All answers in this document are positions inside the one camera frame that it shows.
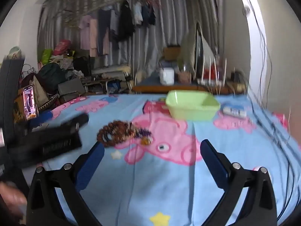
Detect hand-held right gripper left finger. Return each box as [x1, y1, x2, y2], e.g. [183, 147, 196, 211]
[26, 142, 105, 226]

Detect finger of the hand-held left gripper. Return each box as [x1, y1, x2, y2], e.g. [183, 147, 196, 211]
[58, 113, 89, 133]

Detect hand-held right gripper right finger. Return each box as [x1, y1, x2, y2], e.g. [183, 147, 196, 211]
[200, 139, 278, 226]

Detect brown bead bracelet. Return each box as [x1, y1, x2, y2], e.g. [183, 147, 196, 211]
[97, 120, 137, 148]

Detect green plastic basin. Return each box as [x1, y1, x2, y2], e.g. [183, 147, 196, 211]
[165, 90, 221, 121]

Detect purple bead necklace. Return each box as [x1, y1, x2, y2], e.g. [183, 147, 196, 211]
[135, 127, 152, 139]

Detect person's left hand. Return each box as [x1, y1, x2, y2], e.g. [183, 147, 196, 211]
[0, 181, 27, 217]

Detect grey box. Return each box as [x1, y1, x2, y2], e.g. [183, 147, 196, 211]
[58, 78, 85, 96]

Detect smartphone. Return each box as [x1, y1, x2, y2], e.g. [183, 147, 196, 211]
[22, 85, 39, 119]

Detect dark green bag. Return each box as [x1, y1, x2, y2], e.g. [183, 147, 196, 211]
[38, 63, 67, 92]

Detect cartoon pig printed blanket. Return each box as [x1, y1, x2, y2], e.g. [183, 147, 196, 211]
[14, 93, 301, 226]

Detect white remote control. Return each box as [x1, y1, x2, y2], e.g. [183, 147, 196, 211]
[222, 107, 247, 118]

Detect red bag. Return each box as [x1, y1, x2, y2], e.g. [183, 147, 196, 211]
[54, 40, 72, 56]

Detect wooden table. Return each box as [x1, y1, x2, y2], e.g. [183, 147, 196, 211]
[132, 72, 247, 95]

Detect white router with antennas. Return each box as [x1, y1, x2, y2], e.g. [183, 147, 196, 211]
[198, 55, 229, 87]

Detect glass jar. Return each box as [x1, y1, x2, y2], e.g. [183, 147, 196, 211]
[178, 62, 192, 84]

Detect white mug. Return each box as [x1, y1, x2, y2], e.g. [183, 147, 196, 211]
[159, 67, 176, 86]

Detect row of hanging clothes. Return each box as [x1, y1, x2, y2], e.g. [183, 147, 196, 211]
[79, 0, 157, 57]

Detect grey curtain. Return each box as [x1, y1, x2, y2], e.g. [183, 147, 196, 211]
[38, 0, 219, 76]

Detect cardboard box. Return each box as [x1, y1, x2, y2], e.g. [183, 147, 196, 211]
[164, 46, 181, 60]

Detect black cables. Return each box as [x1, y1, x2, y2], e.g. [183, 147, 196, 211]
[235, 0, 301, 217]

